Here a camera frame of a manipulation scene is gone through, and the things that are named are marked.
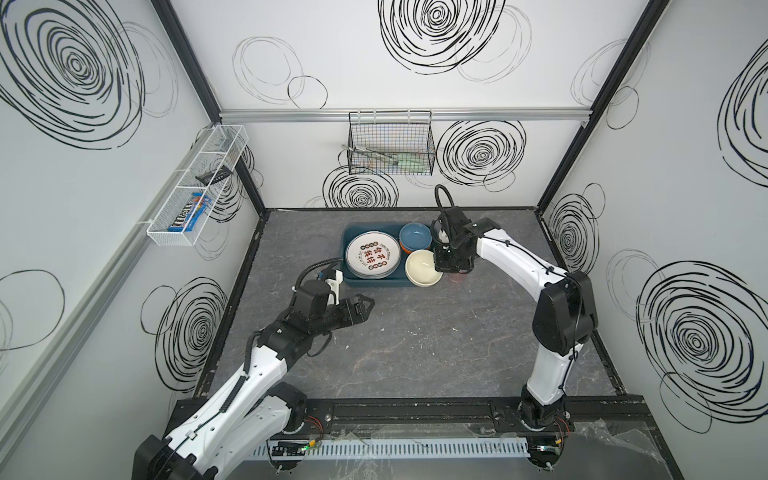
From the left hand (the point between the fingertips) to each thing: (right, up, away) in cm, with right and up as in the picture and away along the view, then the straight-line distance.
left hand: (366, 306), depth 77 cm
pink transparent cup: (+30, +4, +24) cm, 39 cm away
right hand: (+19, +9, +12) cm, 24 cm away
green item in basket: (+13, +40, +10) cm, 43 cm away
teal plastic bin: (-7, +4, +22) cm, 23 cm away
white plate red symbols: (0, +12, +26) cm, 28 cm away
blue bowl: (+15, +18, +26) cm, 35 cm away
